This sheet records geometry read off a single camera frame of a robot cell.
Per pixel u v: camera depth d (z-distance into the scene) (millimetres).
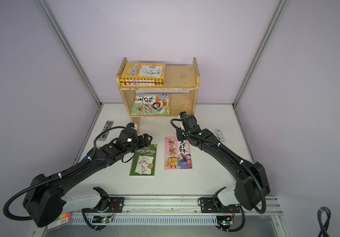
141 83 685
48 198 387
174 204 757
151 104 900
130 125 750
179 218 710
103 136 1002
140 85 706
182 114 737
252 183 409
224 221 710
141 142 723
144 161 880
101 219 710
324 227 487
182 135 722
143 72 710
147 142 746
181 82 731
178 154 926
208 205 735
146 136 756
